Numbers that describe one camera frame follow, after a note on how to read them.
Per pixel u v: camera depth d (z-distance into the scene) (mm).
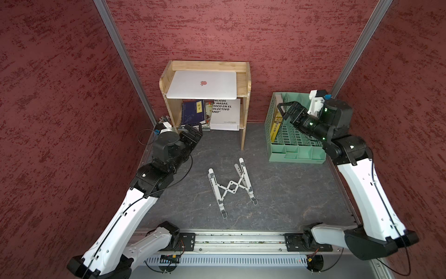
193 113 918
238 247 735
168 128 566
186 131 559
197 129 588
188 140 542
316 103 533
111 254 363
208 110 964
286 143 1095
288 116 546
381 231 367
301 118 533
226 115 901
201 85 758
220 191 831
